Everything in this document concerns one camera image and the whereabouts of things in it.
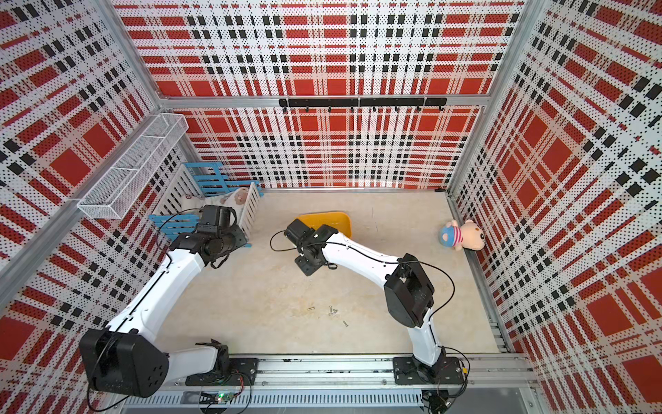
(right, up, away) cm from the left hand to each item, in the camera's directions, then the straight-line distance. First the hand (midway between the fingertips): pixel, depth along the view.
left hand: (242, 237), depth 83 cm
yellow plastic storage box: (+31, +5, +26) cm, 41 cm away
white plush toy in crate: (-13, +14, +24) cm, 31 cm away
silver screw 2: (+29, -24, +4) cm, 38 cm away
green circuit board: (+1, -43, -14) cm, 45 cm away
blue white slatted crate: (-31, +21, +30) cm, 48 cm away
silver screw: (+23, -24, +3) cm, 33 cm away
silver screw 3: (+34, -28, 0) cm, 44 cm away
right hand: (+25, -7, +2) cm, 26 cm away
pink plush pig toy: (+81, 0, +13) cm, 82 cm away
